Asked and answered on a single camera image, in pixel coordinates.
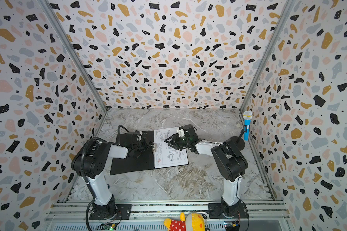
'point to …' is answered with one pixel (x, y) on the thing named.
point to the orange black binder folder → (144, 162)
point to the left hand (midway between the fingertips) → (154, 140)
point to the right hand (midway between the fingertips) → (163, 140)
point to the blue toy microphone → (247, 116)
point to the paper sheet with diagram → (167, 155)
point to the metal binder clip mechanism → (154, 147)
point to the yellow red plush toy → (193, 222)
